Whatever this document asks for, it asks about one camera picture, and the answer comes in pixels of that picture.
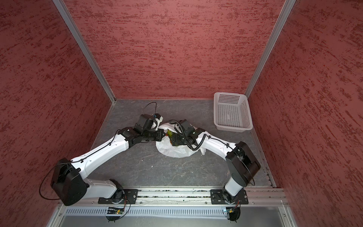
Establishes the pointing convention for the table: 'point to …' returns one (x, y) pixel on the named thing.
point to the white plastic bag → (165, 147)
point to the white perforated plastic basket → (231, 112)
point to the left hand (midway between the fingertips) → (164, 137)
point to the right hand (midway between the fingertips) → (177, 143)
